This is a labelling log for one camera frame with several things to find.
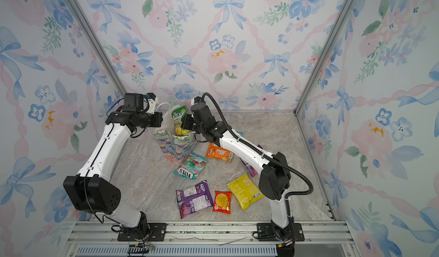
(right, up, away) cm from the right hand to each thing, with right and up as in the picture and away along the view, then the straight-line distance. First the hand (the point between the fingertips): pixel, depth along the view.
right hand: (180, 118), depth 78 cm
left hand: (-9, +1, +4) cm, 10 cm away
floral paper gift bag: (-3, -14, +4) cm, 15 cm away
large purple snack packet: (+5, -38, +3) cm, 38 cm away
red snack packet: (+19, -40, +4) cm, 45 cm away
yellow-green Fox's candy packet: (-2, +2, +4) cm, 5 cm away
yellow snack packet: (+30, -35, +6) cm, 47 cm away
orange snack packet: (+18, -19, +18) cm, 32 cm away
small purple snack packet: (+34, -27, +13) cm, 45 cm away
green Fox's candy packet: (+3, -25, +12) cm, 28 cm away
